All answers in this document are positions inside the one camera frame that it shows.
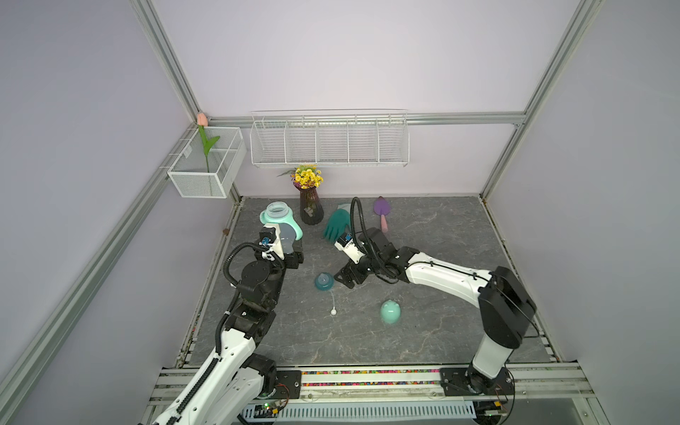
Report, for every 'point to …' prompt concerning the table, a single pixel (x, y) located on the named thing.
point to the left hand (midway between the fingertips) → (287, 231)
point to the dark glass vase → (312, 211)
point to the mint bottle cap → (390, 312)
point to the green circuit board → (265, 411)
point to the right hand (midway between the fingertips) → (342, 266)
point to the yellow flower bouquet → (305, 176)
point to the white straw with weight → (333, 312)
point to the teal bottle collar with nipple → (324, 282)
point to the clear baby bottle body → (288, 231)
